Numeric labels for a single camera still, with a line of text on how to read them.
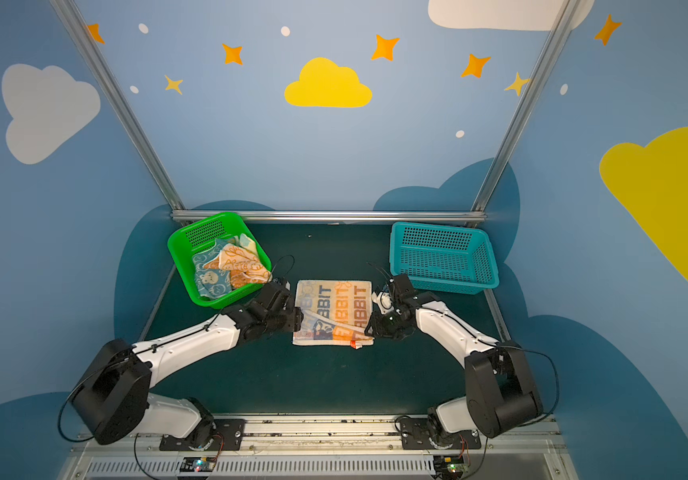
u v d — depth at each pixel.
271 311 0.68
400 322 0.73
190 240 1.11
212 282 1.01
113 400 0.42
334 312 0.96
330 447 0.74
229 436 0.74
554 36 0.73
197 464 0.71
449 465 0.71
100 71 0.77
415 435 0.75
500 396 0.43
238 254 0.98
